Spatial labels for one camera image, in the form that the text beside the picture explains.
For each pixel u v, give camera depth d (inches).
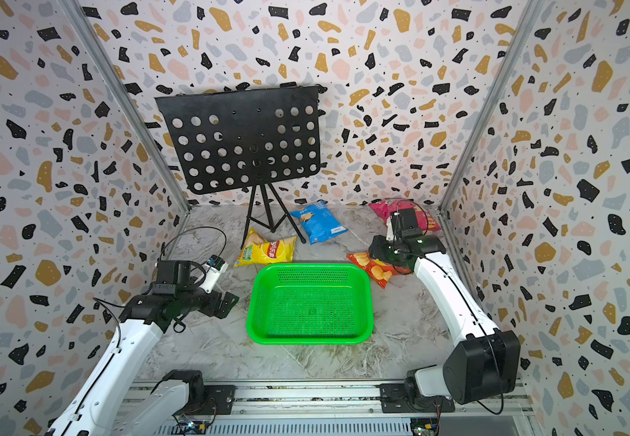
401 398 28.8
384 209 44.4
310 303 36.4
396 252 22.6
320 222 43.3
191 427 27.6
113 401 16.8
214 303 27.0
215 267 27.1
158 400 21.9
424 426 28.2
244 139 29.4
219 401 29.0
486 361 15.9
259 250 38.2
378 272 35.3
